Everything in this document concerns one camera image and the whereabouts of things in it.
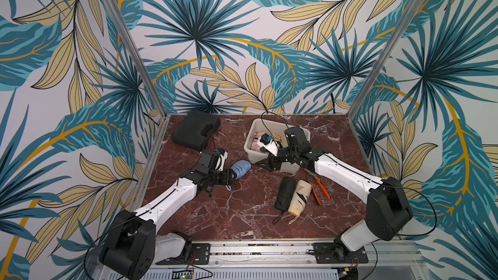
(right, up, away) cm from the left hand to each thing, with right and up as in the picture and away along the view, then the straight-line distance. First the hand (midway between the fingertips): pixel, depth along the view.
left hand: (230, 177), depth 84 cm
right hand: (+13, +11, -3) cm, 17 cm away
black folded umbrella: (+25, -7, +3) cm, 26 cm away
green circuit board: (-17, -33, -13) cm, 39 cm away
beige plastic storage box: (+18, +21, -15) cm, 31 cm away
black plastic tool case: (-22, +22, +23) cm, 38 cm away
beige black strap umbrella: (+31, -6, +1) cm, 32 cm away
